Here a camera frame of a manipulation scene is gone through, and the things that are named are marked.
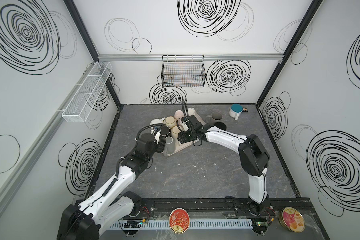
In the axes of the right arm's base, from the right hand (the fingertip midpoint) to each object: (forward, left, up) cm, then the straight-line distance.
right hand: (178, 138), depth 91 cm
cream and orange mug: (+13, +6, 0) cm, 14 cm away
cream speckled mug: (+5, +2, +1) cm, 5 cm away
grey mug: (-6, +5, 0) cm, 8 cm away
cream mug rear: (+25, -9, -2) cm, 26 cm away
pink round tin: (-40, -54, -5) cm, 67 cm away
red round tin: (-42, -1, -5) cm, 42 cm away
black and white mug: (+10, -27, +1) cm, 29 cm away
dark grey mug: (+16, -25, +2) cm, 30 cm away
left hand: (-5, +10, +11) cm, 15 cm away
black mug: (+5, +9, 0) cm, 10 cm away
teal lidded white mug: (+26, -41, -2) cm, 48 cm away
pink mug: (+20, 0, +1) cm, 20 cm away
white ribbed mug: (+13, +15, 0) cm, 20 cm away
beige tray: (-2, -2, -7) cm, 7 cm away
